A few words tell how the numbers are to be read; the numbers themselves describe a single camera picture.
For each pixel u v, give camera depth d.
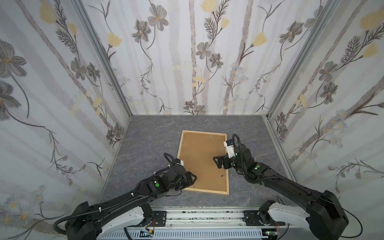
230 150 0.73
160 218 0.73
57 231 0.43
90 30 0.75
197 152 1.10
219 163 0.74
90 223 0.40
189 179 0.72
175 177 0.58
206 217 0.76
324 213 0.40
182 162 0.75
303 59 0.86
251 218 0.74
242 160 0.62
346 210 0.39
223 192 0.82
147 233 0.72
